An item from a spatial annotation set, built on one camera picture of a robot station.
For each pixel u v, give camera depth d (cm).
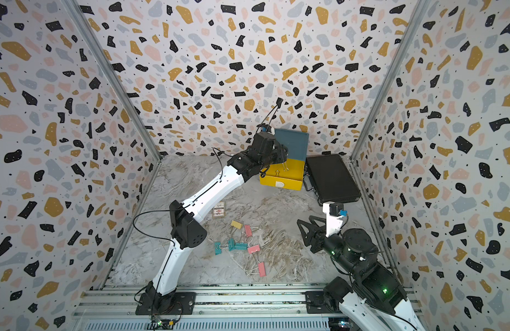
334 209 52
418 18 72
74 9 69
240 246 87
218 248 86
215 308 73
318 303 73
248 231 92
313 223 64
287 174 95
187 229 60
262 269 82
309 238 56
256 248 87
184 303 74
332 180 104
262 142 62
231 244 86
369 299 44
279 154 76
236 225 95
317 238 54
